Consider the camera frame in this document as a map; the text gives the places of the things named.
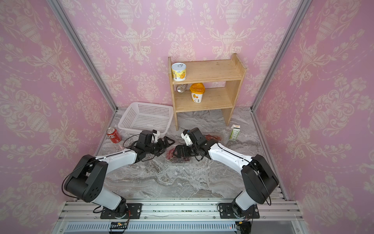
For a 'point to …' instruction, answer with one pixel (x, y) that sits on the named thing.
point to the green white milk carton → (235, 131)
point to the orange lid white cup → (197, 90)
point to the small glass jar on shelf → (181, 88)
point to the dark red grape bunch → (170, 154)
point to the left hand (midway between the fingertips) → (172, 146)
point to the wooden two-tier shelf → (210, 85)
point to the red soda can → (113, 135)
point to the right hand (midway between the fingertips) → (180, 152)
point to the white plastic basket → (140, 116)
